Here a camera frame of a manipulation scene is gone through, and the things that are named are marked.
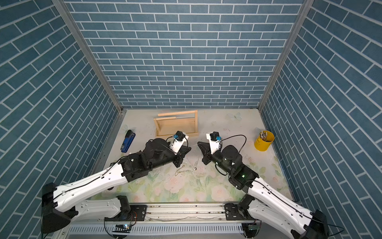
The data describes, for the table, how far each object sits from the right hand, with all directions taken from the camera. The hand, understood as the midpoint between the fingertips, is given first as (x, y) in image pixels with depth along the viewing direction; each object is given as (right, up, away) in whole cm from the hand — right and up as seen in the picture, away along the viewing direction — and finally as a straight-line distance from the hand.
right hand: (201, 143), depth 69 cm
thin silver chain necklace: (-12, -20, +19) cm, 30 cm away
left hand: (-4, -3, -2) cm, 5 cm away
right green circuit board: (+25, -41, +1) cm, 48 cm away
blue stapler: (-49, -1, +30) cm, 57 cm away
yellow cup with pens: (+38, -3, +21) cm, 44 cm away
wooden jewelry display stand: (-23, +7, +39) cm, 46 cm away
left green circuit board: (-38, -42, +3) cm, 57 cm away
